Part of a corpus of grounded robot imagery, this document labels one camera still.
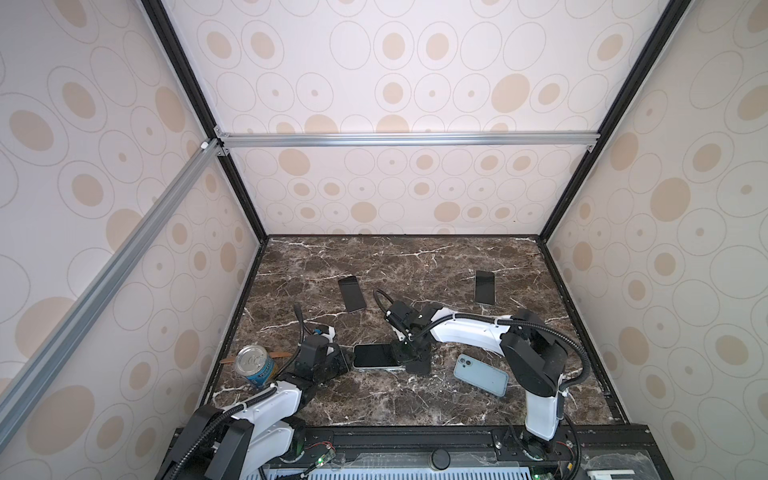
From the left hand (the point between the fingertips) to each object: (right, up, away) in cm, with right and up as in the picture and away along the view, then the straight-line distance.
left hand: (364, 353), depth 87 cm
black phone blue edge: (+4, +2, -10) cm, 11 cm away
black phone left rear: (-6, +15, +17) cm, 24 cm away
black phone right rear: (+41, +18, +17) cm, 47 cm away
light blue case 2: (+34, -6, -2) cm, 34 cm away
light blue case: (+11, -4, -1) cm, 12 cm away
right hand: (+11, -4, +2) cm, 11 cm away
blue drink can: (-28, 0, -9) cm, 29 cm away
